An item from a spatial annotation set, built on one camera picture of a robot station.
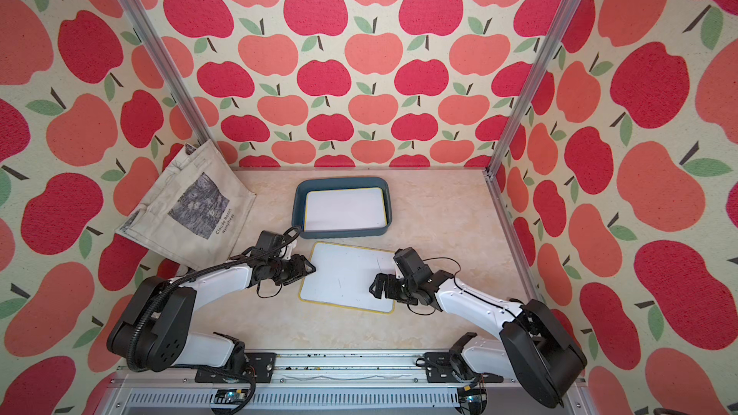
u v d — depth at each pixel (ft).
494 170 4.04
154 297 1.52
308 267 2.87
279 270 2.56
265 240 2.44
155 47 2.76
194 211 2.91
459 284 1.89
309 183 3.60
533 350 1.33
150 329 1.43
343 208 3.49
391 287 2.46
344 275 2.97
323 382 2.40
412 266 2.22
